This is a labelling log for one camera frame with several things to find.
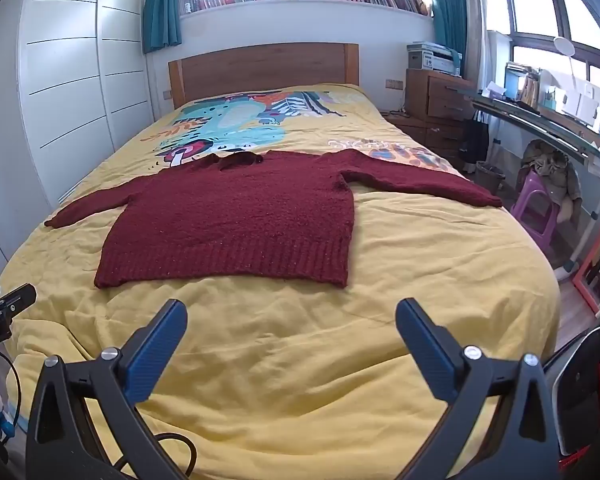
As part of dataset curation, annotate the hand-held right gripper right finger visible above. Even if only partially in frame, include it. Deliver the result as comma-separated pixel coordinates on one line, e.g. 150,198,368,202
395,298,561,480

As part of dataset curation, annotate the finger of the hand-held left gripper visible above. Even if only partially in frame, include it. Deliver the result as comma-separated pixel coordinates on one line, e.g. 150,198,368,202
0,281,37,322

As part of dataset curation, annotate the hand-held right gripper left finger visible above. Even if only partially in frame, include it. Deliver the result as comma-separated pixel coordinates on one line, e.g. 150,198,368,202
26,299,188,480

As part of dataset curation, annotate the dark red knitted sweater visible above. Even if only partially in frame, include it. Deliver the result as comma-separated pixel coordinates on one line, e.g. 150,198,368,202
44,149,503,289

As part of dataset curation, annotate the yellow printed blanket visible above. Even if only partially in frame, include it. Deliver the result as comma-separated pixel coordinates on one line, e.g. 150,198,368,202
0,82,561,480

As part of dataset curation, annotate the black object with red trim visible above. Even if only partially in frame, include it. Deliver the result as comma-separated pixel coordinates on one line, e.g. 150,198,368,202
544,317,600,480

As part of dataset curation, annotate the purple plastic stool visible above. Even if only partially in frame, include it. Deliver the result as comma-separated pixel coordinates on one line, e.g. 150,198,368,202
510,170,563,251

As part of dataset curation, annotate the black waste bin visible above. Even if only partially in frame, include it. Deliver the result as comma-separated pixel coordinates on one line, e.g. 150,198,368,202
475,161,506,195

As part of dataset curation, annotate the black bag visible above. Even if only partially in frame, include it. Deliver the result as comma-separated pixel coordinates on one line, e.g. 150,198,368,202
461,110,491,163

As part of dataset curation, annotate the wooden nightstand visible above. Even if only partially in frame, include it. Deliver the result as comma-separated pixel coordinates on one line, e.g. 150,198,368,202
384,110,463,158

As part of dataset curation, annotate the beige plush toy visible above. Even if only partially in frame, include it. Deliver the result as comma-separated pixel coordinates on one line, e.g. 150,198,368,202
522,140,583,223

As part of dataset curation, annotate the white wardrobe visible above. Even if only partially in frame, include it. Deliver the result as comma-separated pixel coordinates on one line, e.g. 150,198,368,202
0,0,156,271

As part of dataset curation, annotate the wooden dresser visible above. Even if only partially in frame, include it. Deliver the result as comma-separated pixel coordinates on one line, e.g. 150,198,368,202
405,67,479,122

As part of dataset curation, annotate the glass top desk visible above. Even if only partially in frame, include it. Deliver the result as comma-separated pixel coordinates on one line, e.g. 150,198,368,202
470,87,600,281

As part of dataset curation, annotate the white printer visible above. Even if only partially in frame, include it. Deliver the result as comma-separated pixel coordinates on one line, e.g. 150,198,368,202
406,41,463,77

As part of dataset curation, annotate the wooden headboard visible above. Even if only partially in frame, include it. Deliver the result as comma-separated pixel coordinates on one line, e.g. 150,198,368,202
168,42,361,110

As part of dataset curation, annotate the teal curtain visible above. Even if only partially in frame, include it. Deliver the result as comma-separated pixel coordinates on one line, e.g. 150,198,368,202
141,0,182,54
425,0,468,63

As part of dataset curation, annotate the white round desk lamp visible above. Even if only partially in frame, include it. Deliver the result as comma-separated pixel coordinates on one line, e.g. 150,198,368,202
552,36,577,106

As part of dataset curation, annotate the black cable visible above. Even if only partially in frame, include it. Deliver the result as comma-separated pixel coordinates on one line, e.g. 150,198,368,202
112,432,198,480

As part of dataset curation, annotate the orange metal frame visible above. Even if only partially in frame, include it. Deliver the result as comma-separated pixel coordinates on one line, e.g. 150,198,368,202
572,225,600,313

